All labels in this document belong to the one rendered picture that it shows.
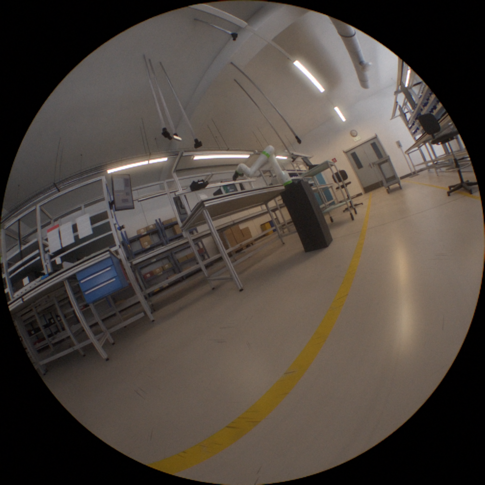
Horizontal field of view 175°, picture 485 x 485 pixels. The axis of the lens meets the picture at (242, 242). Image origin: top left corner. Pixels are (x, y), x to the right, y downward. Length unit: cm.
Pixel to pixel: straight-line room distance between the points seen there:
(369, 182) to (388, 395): 773
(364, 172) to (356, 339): 755
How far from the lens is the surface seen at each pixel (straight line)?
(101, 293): 162
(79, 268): 168
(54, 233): 266
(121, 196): 225
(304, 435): 54
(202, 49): 361
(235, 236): 564
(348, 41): 445
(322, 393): 58
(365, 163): 795
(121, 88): 364
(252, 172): 205
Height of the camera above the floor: 52
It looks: 2 degrees down
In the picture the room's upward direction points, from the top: 25 degrees counter-clockwise
